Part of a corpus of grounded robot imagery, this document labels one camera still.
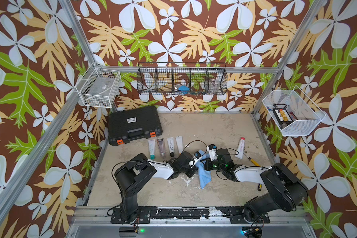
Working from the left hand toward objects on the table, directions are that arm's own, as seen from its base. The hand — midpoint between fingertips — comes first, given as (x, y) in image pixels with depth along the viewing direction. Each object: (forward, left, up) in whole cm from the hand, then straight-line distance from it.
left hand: (197, 164), depth 91 cm
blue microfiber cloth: (-9, -3, +4) cm, 10 cm away
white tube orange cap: (+17, +11, 0) cm, 20 cm away
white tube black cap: (+17, +17, 0) cm, 24 cm away
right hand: (+2, -2, +1) cm, 3 cm away
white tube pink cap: (+12, -31, 0) cm, 33 cm away
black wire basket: (+49, +9, +29) cm, 58 cm away
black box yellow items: (+18, -47, +25) cm, 56 cm away
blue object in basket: (+41, +8, +26) cm, 50 cm away
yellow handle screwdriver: (+3, -36, 0) cm, 36 cm away
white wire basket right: (+21, -53, +27) cm, 63 cm away
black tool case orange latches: (+30, +45, +4) cm, 54 cm away
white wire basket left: (+34, +60, +33) cm, 76 cm away
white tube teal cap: (+11, +30, 0) cm, 32 cm away
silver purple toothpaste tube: (+16, +24, -1) cm, 29 cm away
